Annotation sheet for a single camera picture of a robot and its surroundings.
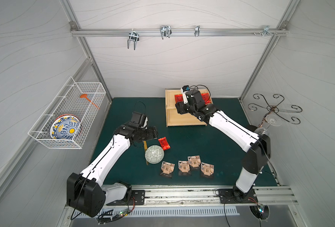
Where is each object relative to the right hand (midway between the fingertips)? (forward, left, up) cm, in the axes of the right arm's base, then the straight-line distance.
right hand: (179, 103), depth 82 cm
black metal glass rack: (-6, -49, +4) cm, 49 cm away
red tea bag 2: (+10, -17, -4) cm, 20 cm away
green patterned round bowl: (-21, +15, -26) cm, 37 cm away
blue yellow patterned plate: (-24, +51, +8) cm, 57 cm away
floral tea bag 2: (-28, -4, -27) cm, 38 cm away
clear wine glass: (-15, -45, +5) cm, 47 cm away
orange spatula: (-2, +54, +6) cm, 54 cm away
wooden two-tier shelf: (+6, +4, -24) cm, 26 cm away
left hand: (-16, +15, -10) cm, 24 cm away
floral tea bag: (-30, +7, -27) cm, 41 cm away
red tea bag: (-14, +9, -25) cm, 30 cm away
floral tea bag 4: (-29, -18, -27) cm, 43 cm away
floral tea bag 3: (-24, -10, -27) cm, 37 cm away
